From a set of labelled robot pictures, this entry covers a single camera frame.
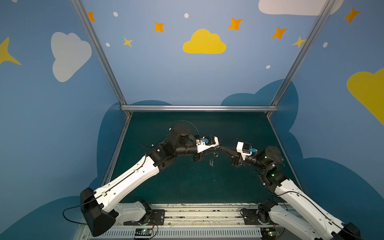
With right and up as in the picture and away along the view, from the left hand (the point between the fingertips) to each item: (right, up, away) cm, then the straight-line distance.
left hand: (216, 145), depth 63 cm
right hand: (+3, 0, 0) cm, 3 cm away
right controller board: (+27, -44, +8) cm, 52 cm away
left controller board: (-34, -43, +7) cm, 55 cm away
